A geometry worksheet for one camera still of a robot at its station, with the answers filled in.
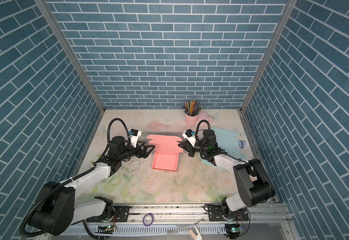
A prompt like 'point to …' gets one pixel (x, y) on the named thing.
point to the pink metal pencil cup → (191, 120)
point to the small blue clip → (242, 143)
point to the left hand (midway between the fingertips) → (149, 144)
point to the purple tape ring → (144, 221)
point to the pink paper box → (166, 151)
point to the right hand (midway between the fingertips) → (179, 142)
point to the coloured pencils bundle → (192, 107)
